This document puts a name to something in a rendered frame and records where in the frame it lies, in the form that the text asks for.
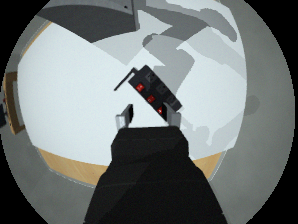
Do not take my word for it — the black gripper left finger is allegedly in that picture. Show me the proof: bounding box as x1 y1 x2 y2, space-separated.
115 104 134 132

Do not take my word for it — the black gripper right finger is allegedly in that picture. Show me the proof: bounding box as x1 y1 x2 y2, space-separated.
162 102 182 129

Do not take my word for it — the black power strip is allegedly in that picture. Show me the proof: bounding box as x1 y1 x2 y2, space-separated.
114 65 182 119

